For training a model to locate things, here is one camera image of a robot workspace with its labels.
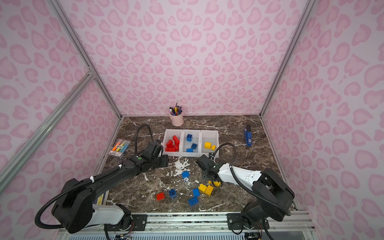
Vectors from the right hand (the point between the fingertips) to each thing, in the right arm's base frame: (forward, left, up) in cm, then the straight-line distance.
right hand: (207, 174), depth 87 cm
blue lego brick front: (-11, +19, 0) cm, 22 cm away
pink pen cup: (+40, +22, +8) cm, 46 cm away
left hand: (+7, +24, +7) cm, 26 cm away
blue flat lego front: (-14, +8, -2) cm, 16 cm away
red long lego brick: (+20, +20, +4) cm, 29 cm away
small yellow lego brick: (+19, -4, -1) cm, 20 cm away
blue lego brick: (+26, +12, +1) cm, 28 cm away
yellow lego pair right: (-6, -5, +2) cm, 8 cm away
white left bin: (+27, +26, +1) cm, 38 cm away
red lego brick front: (-12, +26, -3) cm, 29 cm away
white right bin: (+29, -3, -2) cm, 29 cm away
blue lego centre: (+1, +13, -3) cm, 13 cm away
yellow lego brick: (+20, 0, 0) cm, 20 cm away
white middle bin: (+21, +14, -1) cm, 25 cm away
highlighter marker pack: (+17, +59, -1) cm, 61 cm away
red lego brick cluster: (+18, +25, +1) cm, 31 cm away
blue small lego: (-9, +6, -3) cm, 11 cm away
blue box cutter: (+28, -28, 0) cm, 40 cm away
